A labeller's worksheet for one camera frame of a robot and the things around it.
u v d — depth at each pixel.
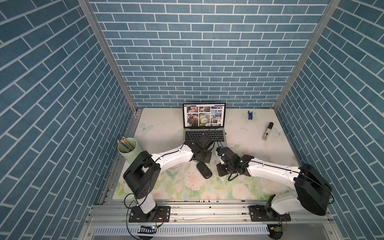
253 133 1.09
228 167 0.71
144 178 0.45
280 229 0.69
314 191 0.43
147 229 0.72
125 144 0.83
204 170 0.87
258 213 0.74
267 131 1.04
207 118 1.04
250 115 1.16
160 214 0.74
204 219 0.73
